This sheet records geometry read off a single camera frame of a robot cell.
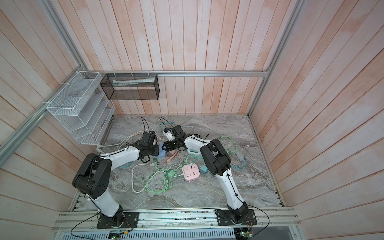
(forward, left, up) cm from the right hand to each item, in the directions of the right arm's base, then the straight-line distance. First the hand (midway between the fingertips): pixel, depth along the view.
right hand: (165, 147), depth 100 cm
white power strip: (-17, -20, +26) cm, 37 cm away
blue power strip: (-5, +1, +2) cm, 6 cm away
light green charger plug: (-19, -7, +2) cm, 21 cm away
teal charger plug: (-16, -26, +1) cm, 30 cm away
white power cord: (-13, +16, 0) cm, 21 cm away
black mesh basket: (+35, +26, +25) cm, 50 cm away
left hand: (-4, +5, +2) cm, 7 cm away
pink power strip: (-17, -18, +1) cm, 25 cm away
